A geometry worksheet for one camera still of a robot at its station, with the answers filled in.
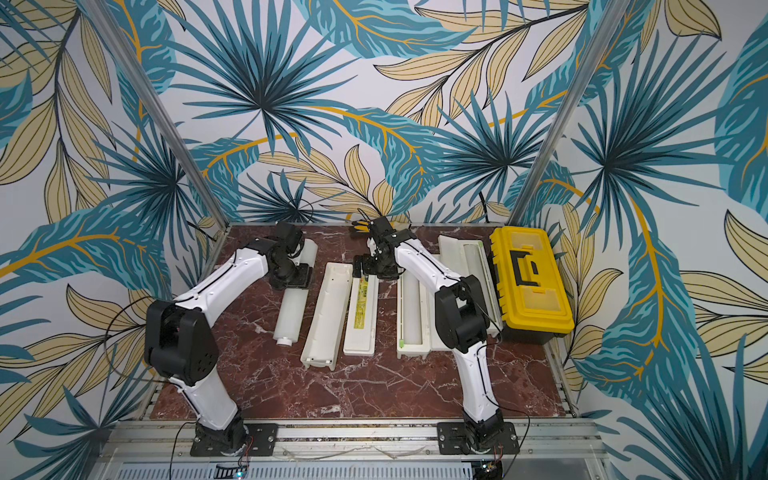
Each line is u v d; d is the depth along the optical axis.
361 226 1.17
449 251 1.03
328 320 0.92
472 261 1.01
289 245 0.72
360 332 0.89
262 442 0.73
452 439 0.73
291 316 0.81
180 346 0.46
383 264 0.81
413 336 0.85
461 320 0.55
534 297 0.81
